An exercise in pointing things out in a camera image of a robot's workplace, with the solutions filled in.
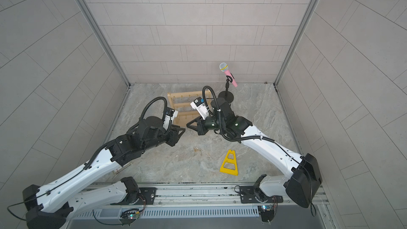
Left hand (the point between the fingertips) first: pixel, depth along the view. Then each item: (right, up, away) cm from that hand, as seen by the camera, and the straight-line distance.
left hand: (186, 129), depth 69 cm
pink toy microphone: (+18, +32, +22) cm, 42 cm away
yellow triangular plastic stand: (+20, -23, +9) cm, 32 cm away
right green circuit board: (+35, -36, -2) cm, 51 cm away
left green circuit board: (-24, -36, -4) cm, 43 cm away
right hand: (+1, +1, -2) cm, 3 cm away
